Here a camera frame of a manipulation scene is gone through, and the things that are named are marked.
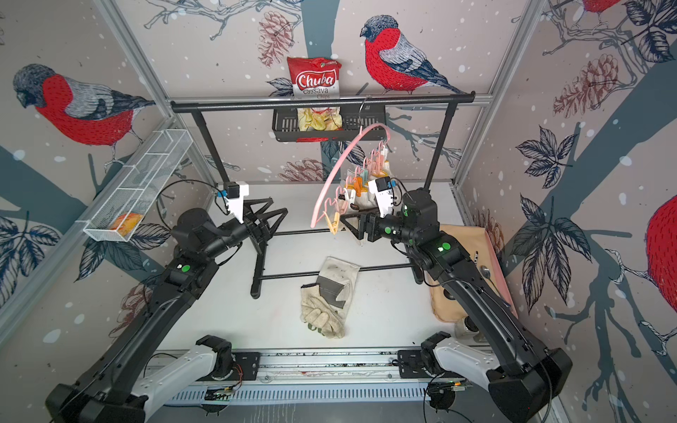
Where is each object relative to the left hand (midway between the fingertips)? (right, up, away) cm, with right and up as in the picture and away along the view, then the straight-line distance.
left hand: (281, 202), depth 64 cm
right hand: (+17, -3, +2) cm, 17 cm away
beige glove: (+9, -33, +19) cm, 39 cm away
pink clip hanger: (+27, +24, +50) cm, 62 cm away
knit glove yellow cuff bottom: (+22, +1, +8) cm, 23 cm away
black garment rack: (+41, +7, +8) cm, 42 cm away
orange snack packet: (-40, -5, +2) cm, 40 cm away
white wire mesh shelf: (-48, -1, +9) cm, 49 cm away
